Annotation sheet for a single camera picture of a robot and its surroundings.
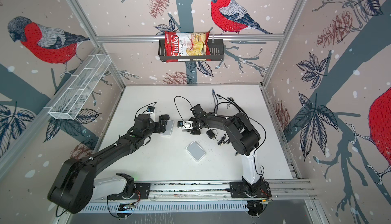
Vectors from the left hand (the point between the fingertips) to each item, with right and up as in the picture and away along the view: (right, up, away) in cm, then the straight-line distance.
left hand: (159, 119), depth 87 cm
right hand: (+16, -8, +9) cm, 20 cm away
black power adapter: (+30, -10, +5) cm, 32 cm away
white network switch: (+4, -7, +6) cm, 11 cm away
